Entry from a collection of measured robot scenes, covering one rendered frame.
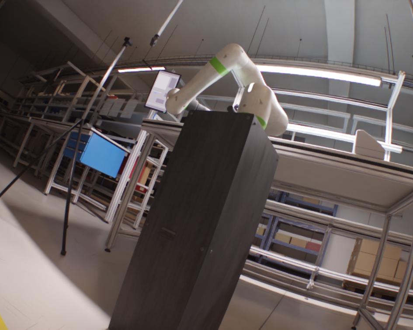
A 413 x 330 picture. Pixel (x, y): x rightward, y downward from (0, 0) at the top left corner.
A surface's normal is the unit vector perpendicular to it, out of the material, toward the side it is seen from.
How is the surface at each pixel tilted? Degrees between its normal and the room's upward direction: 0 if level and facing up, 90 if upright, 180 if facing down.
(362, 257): 90
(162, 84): 101
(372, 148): 90
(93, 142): 90
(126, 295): 90
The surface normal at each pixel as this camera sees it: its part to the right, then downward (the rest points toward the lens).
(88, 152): 0.85, 0.21
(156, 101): -0.07, -0.04
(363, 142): -0.40, -0.35
